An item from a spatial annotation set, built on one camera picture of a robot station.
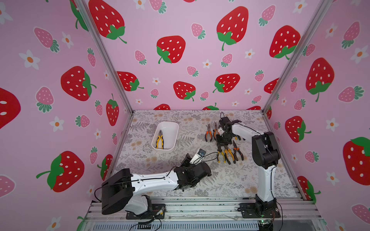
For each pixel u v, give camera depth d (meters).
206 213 0.73
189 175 0.60
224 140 0.90
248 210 0.73
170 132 1.08
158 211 0.72
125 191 0.41
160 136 1.04
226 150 0.96
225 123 0.80
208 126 1.11
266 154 0.56
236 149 0.98
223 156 0.95
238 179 0.86
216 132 1.07
